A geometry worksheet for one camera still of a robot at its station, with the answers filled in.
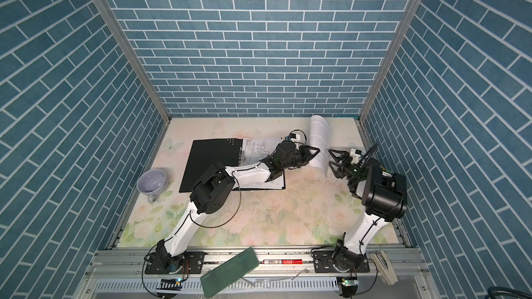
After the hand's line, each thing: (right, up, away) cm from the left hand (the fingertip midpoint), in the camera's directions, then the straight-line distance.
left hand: (320, 152), depth 87 cm
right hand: (+5, -1, +4) cm, 6 cm away
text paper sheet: (+1, +5, +6) cm, 8 cm away
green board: (-36, -41, -16) cm, 56 cm away
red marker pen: (-17, -38, -14) cm, 44 cm away
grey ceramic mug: (-75, -14, +5) cm, 76 cm away
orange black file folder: (-56, -2, +18) cm, 59 cm away
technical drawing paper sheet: (-30, 0, +20) cm, 36 cm away
